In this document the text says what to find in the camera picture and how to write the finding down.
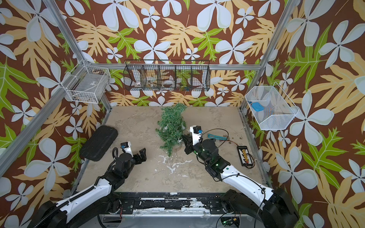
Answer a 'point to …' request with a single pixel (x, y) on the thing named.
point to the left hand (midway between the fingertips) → (139, 148)
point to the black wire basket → (167, 75)
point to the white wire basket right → (272, 108)
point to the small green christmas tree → (172, 126)
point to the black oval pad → (95, 147)
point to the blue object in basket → (257, 106)
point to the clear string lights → (183, 128)
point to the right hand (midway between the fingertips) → (181, 135)
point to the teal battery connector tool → (216, 137)
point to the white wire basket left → (86, 83)
